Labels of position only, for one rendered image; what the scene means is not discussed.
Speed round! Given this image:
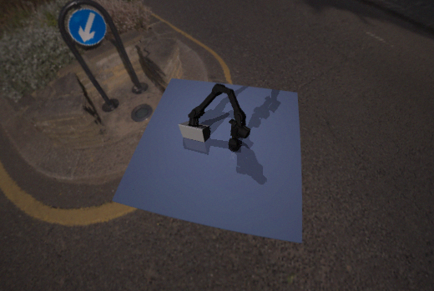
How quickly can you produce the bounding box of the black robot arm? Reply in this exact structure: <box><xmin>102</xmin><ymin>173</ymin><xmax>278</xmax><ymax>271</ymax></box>
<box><xmin>188</xmin><ymin>83</ymin><xmax>251</xmax><ymax>138</ymax></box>

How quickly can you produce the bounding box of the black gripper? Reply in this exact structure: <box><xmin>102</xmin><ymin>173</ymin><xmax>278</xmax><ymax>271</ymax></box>
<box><xmin>229</xmin><ymin>130</ymin><xmax>239</xmax><ymax>147</ymax></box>

